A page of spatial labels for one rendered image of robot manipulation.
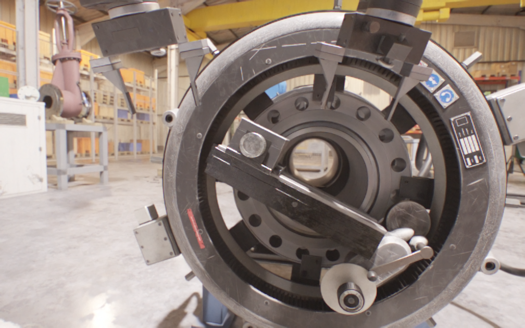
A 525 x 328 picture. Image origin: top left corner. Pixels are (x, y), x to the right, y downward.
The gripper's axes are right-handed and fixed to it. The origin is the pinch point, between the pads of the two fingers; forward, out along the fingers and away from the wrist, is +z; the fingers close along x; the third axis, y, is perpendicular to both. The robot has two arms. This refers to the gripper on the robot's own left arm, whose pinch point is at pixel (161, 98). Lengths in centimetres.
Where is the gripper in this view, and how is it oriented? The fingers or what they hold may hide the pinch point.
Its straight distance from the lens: 51.2
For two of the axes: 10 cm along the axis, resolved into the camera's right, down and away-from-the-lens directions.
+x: -9.8, 0.8, 1.7
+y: 1.1, -4.7, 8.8
